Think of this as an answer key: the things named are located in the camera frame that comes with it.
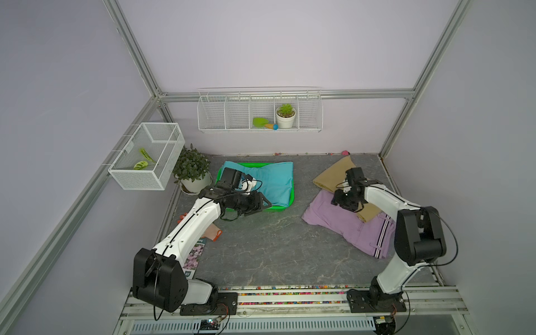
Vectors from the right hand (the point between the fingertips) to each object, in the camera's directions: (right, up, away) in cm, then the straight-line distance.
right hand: (334, 201), depth 95 cm
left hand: (-30, 0, -18) cm, 35 cm away
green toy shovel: (-34, +38, +5) cm, 51 cm away
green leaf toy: (-75, +16, -19) cm, 79 cm away
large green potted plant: (-63, +14, -6) cm, 65 cm away
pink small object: (+15, +25, +29) cm, 41 cm away
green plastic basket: (-29, 0, -18) cm, 34 cm away
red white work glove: (-54, -13, -6) cm, 56 cm away
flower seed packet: (-60, -22, -12) cm, 65 cm away
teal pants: (-27, +9, +5) cm, 29 cm away
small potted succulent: (-22, +38, -4) cm, 45 cm away
